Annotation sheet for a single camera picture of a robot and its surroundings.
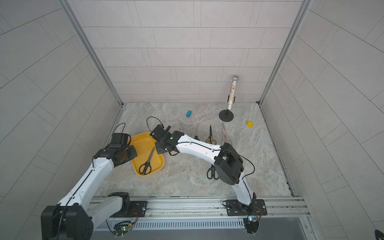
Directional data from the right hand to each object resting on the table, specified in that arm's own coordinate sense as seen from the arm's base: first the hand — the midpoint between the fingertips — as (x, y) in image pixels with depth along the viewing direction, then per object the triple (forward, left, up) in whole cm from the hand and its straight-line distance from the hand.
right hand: (161, 147), depth 83 cm
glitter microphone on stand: (+27, -43, -9) cm, 52 cm away
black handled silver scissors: (-8, +9, -7) cm, 14 cm away
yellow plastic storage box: (+4, +11, -2) cm, 12 cm away
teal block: (+31, -15, -8) cm, 35 cm away
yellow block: (+20, -58, -10) cm, 62 cm away
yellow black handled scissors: (+9, -30, -10) cm, 32 cm away
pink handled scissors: (+8, -38, -10) cm, 41 cm away
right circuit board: (-36, -44, -13) cm, 58 cm away
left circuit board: (-35, +15, -8) cm, 39 cm away
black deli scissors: (-12, -27, -10) cm, 32 cm away
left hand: (0, +15, -2) cm, 15 cm away
